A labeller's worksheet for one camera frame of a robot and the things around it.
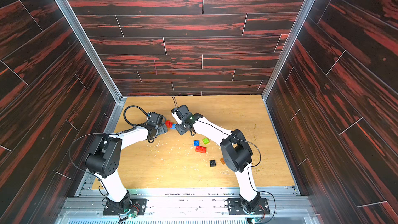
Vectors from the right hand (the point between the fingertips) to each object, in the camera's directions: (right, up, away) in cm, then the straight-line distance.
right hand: (184, 124), depth 94 cm
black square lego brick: (+16, -21, -8) cm, 28 cm away
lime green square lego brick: (+13, -10, +1) cm, 17 cm away
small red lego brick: (-11, 0, +4) cm, 12 cm away
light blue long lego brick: (-8, -3, +8) cm, 11 cm away
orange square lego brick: (+22, -21, -7) cm, 31 cm away
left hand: (-17, -4, +5) cm, 18 cm away
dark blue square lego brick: (+7, -12, 0) cm, 14 cm away
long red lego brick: (+10, -15, -3) cm, 18 cm away
